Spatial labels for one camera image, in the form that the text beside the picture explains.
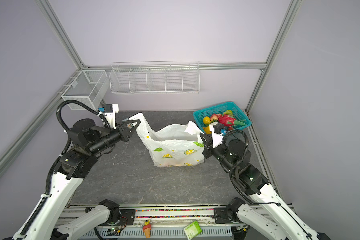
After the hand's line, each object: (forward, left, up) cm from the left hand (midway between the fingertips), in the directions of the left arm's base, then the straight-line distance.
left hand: (139, 124), depth 59 cm
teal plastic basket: (+34, -59, -34) cm, 76 cm away
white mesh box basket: (+51, +46, -17) cm, 70 cm away
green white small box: (-34, -20, -39) cm, 55 cm away
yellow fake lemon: (+31, -36, -37) cm, 60 cm away
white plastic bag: (-5, -13, -10) cm, 17 cm away
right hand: (-3, -25, -5) cm, 26 cm away
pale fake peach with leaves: (+32, -42, -35) cm, 64 cm away
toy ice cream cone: (-32, +2, -38) cm, 50 cm away
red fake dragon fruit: (+27, -51, -34) cm, 67 cm away
